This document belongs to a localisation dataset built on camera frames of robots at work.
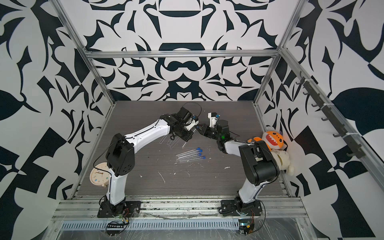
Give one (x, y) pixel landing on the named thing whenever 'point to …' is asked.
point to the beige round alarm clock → (99, 177)
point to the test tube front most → (203, 157)
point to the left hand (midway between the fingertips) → (189, 133)
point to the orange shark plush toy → (274, 140)
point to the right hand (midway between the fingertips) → (195, 124)
